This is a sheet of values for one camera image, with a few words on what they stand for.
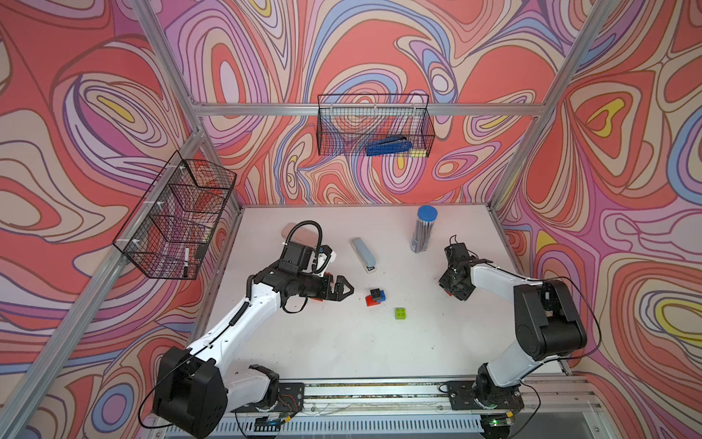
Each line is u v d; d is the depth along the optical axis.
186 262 0.73
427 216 0.91
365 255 1.02
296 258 0.63
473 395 0.72
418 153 0.84
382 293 0.90
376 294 0.89
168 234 0.74
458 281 0.71
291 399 0.73
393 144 0.91
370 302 0.91
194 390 0.39
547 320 0.47
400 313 0.88
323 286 0.69
